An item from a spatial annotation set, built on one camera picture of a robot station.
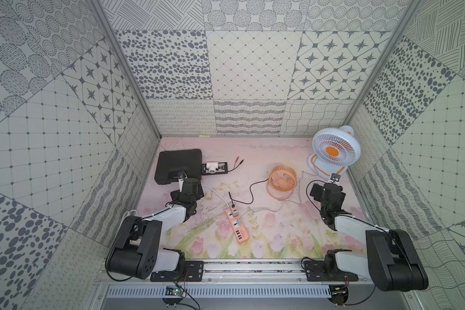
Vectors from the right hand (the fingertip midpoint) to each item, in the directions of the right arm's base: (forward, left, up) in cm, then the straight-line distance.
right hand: (327, 189), depth 91 cm
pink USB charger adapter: (-12, +44, 0) cm, 46 cm away
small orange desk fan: (+2, +22, +3) cm, 22 cm away
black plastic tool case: (+20, +71, -3) cm, 73 cm away
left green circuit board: (-40, +66, -5) cm, 77 cm away
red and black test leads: (+16, +46, -5) cm, 49 cm away
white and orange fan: (+11, -1, +15) cm, 19 cm away
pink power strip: (-17, +42, -4) cm, 46 cm away
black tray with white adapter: (+12, +58, 0) cm, 59 cm away
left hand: (0, +69, +1) cm, 69 cm away
